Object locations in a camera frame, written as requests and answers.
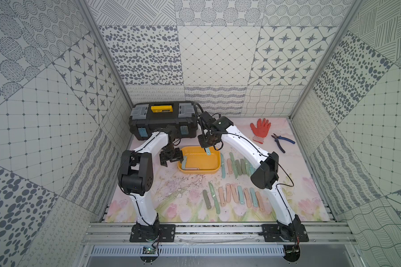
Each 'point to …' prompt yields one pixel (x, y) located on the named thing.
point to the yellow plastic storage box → (199, 162)
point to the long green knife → (218, 207)
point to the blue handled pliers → (276, 139)
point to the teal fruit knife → (184, 162)
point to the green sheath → (239, 167)
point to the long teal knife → (223, 165)
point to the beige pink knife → (220, 190)
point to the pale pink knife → (228, 192)
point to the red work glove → (261, 130)
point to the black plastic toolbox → (147, 116)
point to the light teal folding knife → (208, 151)
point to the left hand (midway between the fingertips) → (180, 162)
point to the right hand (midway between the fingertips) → (206, 145)
